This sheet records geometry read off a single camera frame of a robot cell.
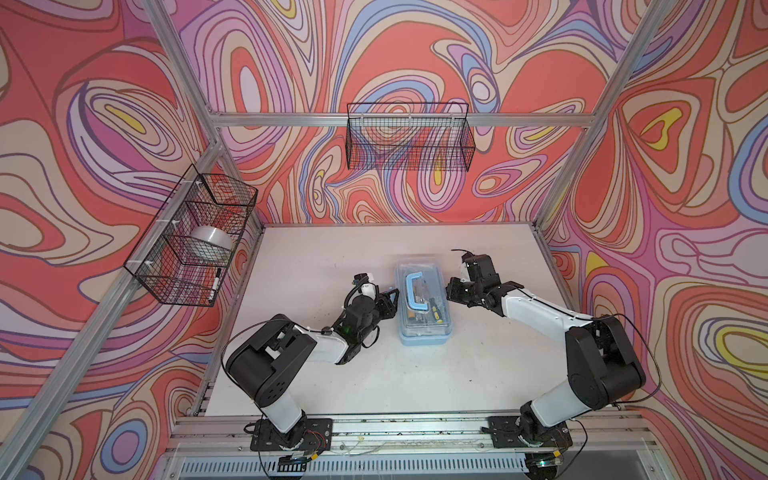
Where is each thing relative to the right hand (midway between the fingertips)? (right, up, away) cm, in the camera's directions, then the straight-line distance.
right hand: (446, 295), depth 92 cm
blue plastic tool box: (-6, -13, -4) cm, 15 cm away
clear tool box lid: (-8, 0, -8) cm, 11 cm away
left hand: (-14, +2, -4) cm, 15 cm away
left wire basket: (-70, +13, -16) cm, 73 cm away
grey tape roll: (-61, +16, -21) cm, 67 cm away
